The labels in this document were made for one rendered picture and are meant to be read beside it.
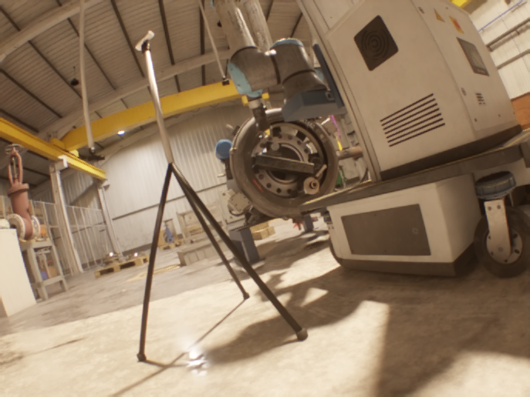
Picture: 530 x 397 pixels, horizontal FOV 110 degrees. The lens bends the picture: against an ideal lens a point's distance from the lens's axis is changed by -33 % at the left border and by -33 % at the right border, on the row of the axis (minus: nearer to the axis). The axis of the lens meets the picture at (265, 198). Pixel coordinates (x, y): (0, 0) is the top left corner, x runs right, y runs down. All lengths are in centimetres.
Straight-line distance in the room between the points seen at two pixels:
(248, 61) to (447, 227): 91
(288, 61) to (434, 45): 62
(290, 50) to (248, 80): 21
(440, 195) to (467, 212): 15
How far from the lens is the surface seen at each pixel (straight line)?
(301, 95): 104
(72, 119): 1448
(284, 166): 174
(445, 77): 71
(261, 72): 113
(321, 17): 123
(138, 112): 1376
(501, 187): 69
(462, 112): 70
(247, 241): 199
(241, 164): 168
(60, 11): 963
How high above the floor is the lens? 36
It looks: 2 degrees up
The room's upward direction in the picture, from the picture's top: 18 degrees counter-clockwise
